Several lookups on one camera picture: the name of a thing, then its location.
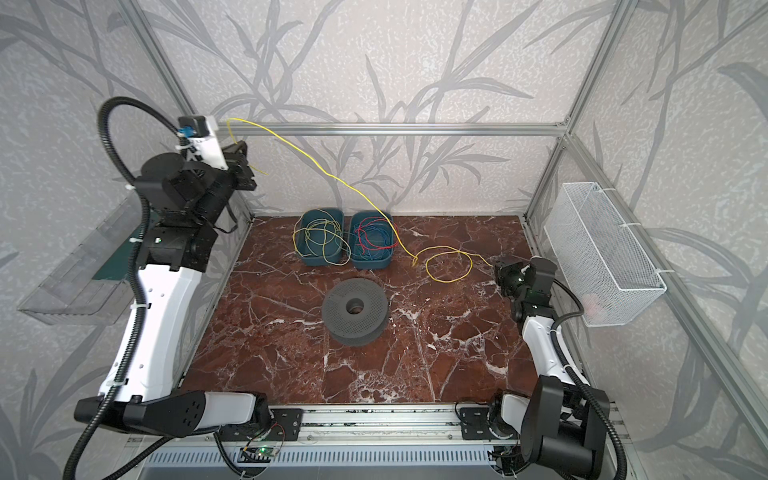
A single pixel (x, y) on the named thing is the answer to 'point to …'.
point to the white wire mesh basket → (608, 275)
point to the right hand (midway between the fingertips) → (494, 249)
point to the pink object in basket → (592, 308)
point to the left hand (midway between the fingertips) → (247, 133)
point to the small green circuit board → (260, 454)
